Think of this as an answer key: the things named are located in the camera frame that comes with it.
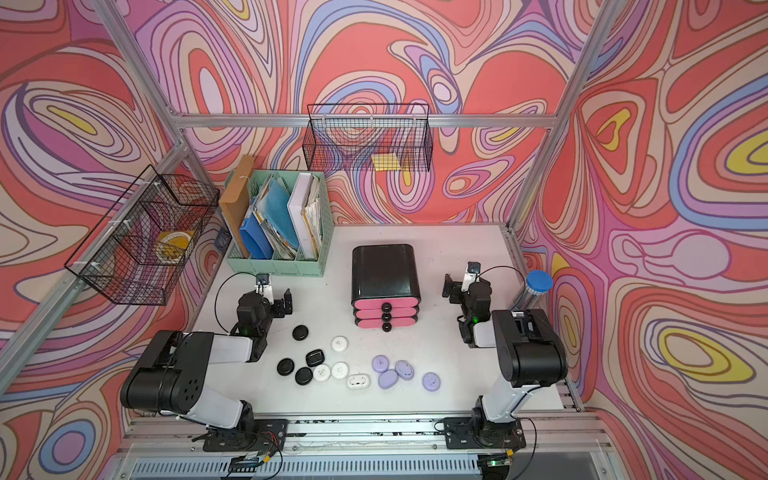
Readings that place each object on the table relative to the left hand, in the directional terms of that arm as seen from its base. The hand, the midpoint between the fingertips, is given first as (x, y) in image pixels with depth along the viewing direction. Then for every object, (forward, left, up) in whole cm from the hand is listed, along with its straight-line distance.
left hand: (275, 290), depth 93 cm
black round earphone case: (-11, -9, -7) cm, 16 cm away
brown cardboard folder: (+12, +7, +25) cm, 29 cm away
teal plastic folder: (+21, -1, +15) cm, 26 cm away
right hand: (+4, -60, 0) cm, 60 cm away
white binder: (+18, -10, +19) cm, 28 cm away
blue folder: (+12, +6, +11) cm, 17 cm away
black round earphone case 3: (-24, -12, -7) cm, 28 cm away
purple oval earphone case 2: (-25, -36, -7) cm, 44 cm away
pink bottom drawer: (-11, -35, -2) cm, 37 cm away
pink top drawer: (-10, -36, +9) cm, 38 cm away
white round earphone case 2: (-24, -17, -6) cm, 30 cm away
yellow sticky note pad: (+29, -35, +28) cm, 53 cm away
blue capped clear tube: (-7, -76, +14) cm, 77 cm away
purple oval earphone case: (-23, -40, -5) cm, 47 cm away
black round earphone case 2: (-22, -7, -6) cm, 24 cm away
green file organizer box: (+10, -4, 0) cm, 10 cm away
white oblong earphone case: (-26, -28, -5) cm, 38 cm away
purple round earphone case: (-21, -34, -6) cm, 40 cm away
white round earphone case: (-15, -21, -6) cm, 27 cm away
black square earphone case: (-20, -15, -5) cm, 25 cm away
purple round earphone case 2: (-26, -48, -5) cm, 55 cm away
